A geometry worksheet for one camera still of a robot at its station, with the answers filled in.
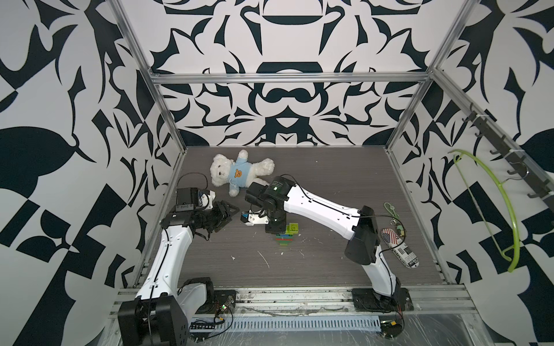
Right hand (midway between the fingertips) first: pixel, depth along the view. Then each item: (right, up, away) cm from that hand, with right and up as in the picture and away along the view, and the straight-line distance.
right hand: (274, 221), depth 79 cm
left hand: (-15, +4, +1) cm, 16 cm away
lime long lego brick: (+5, -3, -2) cm, 6 cm away
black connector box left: (-25, -33, -7) cm, 42 cm away
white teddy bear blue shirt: (-16, +17, +20) cm, 31 cm away
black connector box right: (+38, -34, -8) cm, 51 cm away
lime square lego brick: (+7, -2, -2) cm, 7 cm away
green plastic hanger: (+64, -5, -18) cm, 67 cm away
